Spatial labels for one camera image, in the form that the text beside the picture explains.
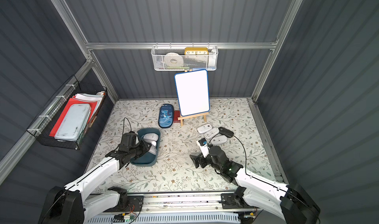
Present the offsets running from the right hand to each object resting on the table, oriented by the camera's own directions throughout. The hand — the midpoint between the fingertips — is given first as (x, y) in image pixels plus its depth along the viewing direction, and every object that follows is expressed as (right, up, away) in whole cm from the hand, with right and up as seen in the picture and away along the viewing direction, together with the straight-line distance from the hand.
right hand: (200, 149), depth 81 cm
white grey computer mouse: (-31, +4, +15) cm, 35 cm away
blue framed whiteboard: (-4, +33, +10) cm, 35 cm away
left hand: (-29, +1, +5) cm, 29 cm away
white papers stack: (-59, +29, -2) cm, 66 cm away
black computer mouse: (+19, +7, +19) cm, 28 cm away
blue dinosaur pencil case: (-24, +18, +24) cm, 38 cm away
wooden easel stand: (-3, +18, +18) cm, 26 cm away
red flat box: (-16, +19, +30) cm, 39 cm away
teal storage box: (-30, -8, +7) cm, 32 cm away
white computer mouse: (+4, +10, +18) cm, 21 cm away
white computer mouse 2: (+8, +6, +16) cm, 19 cm away
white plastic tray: (-60, +16, -13) cm, 63 cm away
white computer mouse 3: (+14, +3, +12) cm, 18 cm away
